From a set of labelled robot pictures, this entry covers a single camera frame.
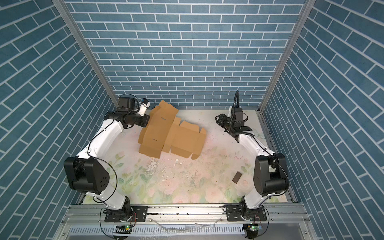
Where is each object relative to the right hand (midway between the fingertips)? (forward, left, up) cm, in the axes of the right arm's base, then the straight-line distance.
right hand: (218, 118), depth 90 cm
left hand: (-6, +39, +3) cm, 40 cm away
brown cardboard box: (-6, +35, -10) cm, 37 cm away
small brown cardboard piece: (-27, -13, -19) cm, 36 cm away
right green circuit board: (-51, -20, -20) cm, 58 cm away
